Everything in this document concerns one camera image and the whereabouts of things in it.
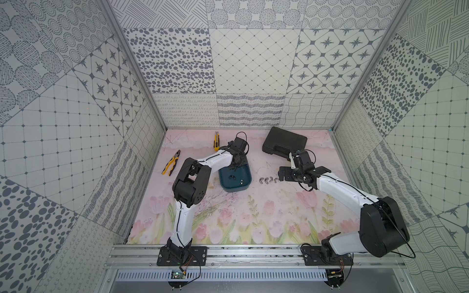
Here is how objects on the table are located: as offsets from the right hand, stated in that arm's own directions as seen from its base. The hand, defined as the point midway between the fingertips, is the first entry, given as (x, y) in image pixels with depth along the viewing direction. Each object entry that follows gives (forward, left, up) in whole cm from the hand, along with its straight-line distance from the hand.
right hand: (288, 175), depth 90 cm
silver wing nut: (+2, +7, -8) cm, 11 cm away
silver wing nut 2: (+1, +14, -7) cm, 15 cm away
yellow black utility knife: (+24, +40, -5) cm, 47 cm away
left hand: (+12, +23, -4) cm, 26 cm away
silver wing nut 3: (+1, +11, -7) cm, 13 cm away
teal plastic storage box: (0, +26, -6) cm, 27 cm away
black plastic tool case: (+24, -1, -3) cm, 24 cm away
